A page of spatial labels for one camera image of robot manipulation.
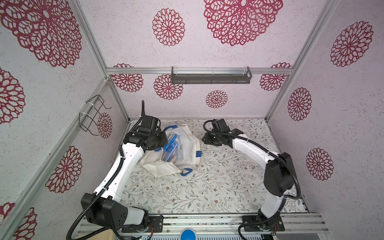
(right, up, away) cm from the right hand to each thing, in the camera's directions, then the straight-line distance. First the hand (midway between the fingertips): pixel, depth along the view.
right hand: (203, 138), depth 89 cm
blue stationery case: (-20, -10, +5) cm, 23 cm away
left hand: (-21, -2, -11) cm, 24 cm away
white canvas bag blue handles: (-13, -10, +9) cm, 19 cm away
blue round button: (-9, -45, -19) cm, 50 cm away
